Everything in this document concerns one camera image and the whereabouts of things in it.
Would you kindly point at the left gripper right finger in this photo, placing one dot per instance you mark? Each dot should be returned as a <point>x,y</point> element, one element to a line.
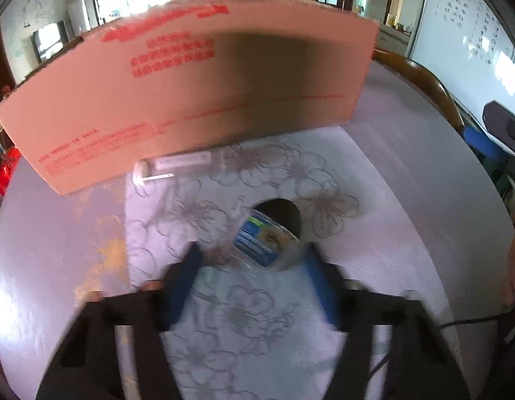
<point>386,336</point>

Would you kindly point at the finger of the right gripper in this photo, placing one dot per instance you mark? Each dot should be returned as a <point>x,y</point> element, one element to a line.
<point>480,142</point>

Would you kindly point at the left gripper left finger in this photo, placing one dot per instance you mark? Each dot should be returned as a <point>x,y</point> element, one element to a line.
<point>86,364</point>

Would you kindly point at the wooden chair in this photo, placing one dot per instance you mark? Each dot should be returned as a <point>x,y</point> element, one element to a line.
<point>426,82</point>

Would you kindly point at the whiteboard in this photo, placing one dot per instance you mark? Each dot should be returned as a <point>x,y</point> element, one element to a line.
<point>465,46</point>

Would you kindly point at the red plastic stool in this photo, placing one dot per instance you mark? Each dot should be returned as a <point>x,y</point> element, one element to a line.
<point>8,163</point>

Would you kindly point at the pink cardboard box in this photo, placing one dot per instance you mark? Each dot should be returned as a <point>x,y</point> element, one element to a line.
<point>184,77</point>

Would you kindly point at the television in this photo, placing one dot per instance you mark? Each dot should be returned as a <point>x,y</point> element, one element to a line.
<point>49,40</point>

